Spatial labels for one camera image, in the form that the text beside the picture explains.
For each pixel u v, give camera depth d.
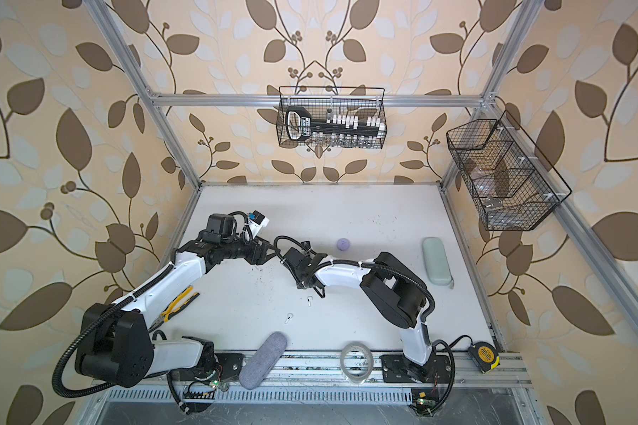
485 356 0.74
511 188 0.83
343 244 0.99
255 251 0.73
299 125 0.83
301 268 0.72
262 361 0.72
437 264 0.94
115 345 0.41
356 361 0.76
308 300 0.87
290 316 0.84
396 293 0.49
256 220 0.74
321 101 0.91
